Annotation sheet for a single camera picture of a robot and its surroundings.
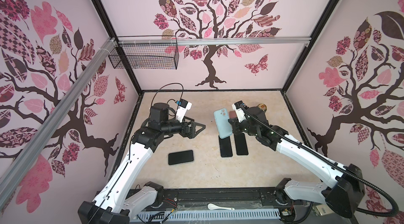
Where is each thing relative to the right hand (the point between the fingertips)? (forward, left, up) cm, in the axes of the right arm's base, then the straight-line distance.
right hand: (228, 118), depth 77 cm
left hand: (-8, +15, +5) cm, 18 cm away
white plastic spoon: (-35, +9, -21) cm, 42 cm away
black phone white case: (-10, +27, -24) cm, 37 cm away
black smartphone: (-4, -9, -22) cm, 24 cm away
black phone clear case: (-6, 0, -21) cm, 22 cm away
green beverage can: (+17, -25, -12) cm, 32 cm away
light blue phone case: (-4, +2, -1) cm, 5 cm away
